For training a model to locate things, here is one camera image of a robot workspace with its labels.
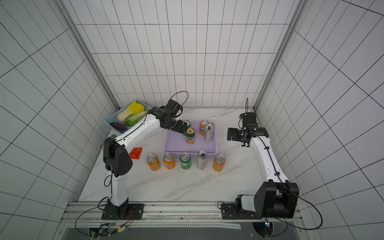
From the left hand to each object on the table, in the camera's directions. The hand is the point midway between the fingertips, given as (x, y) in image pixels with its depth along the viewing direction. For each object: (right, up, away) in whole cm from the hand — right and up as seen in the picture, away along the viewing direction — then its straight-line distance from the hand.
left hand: (177, 130), depth 87 cm
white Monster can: (+20, -1, +2) cm, 20 cm away
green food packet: (-47, -6, +15) cm, 49 cm away
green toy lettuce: (-33, +6, +15) cm, 37 cm away
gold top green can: (+8, -4, +5) cm, 10 cm away
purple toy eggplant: (-42, +2, +15) cm, 45 cm away
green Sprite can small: (+6, -17, -6) cm, 19 cm away
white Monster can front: (+14, -15, -10) cm, 23 cm away
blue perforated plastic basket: (-48, +8, +19) cm, 52 cm away
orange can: (-12, -17, -8) cm, 22 cm away
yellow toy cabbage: (-35, +15, +22) cm, 44 cm away
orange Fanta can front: (-3, -17, -6) cm, 18 cm away
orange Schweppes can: (+24, -17, -8) cm, 30 cm away
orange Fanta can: (+16, +1, +8) cm, 18 cm away
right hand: (+32, -2, -4) cm, 32 cm away
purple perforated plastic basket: (-3, -9, +11) cm, 15 cm away
